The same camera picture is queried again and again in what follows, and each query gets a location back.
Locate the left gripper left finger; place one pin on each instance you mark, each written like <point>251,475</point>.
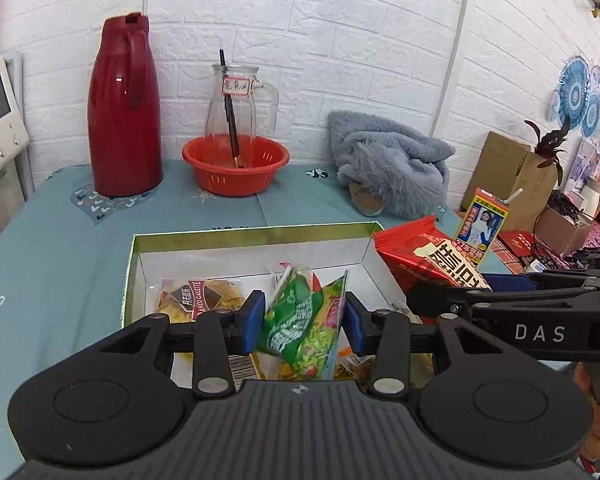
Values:
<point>220,335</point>

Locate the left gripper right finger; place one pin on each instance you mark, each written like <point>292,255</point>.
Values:
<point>386,335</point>

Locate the yellow cake pack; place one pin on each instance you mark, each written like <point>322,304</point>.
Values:
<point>176,300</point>

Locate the green snack bag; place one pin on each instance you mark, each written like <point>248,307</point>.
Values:
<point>301,326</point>

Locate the red bean snack bag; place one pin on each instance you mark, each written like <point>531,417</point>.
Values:
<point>417,252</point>

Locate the person right hand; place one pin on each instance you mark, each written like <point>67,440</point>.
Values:
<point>591,448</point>

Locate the brown galette snack packet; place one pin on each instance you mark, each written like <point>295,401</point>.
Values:
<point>213,294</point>

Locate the green cardboard box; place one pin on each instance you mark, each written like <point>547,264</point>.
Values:
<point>254,258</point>

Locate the yellow juice carton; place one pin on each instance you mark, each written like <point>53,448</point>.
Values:
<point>481,223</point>

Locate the brown cardboard box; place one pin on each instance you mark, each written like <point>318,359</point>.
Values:
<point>504,166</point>

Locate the dark red potted plant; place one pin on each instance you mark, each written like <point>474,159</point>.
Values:
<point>550,145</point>

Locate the red plastic basket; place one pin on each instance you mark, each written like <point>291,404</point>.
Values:
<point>218,171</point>

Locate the black chopsticks in pitcher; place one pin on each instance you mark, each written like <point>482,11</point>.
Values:
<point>229,114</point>

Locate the glass pitcher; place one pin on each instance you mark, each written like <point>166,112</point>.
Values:
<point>255,102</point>

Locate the red thermos jug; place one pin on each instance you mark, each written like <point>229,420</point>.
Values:
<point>123,110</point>

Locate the white water dispenser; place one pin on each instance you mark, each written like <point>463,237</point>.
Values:
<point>16,183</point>

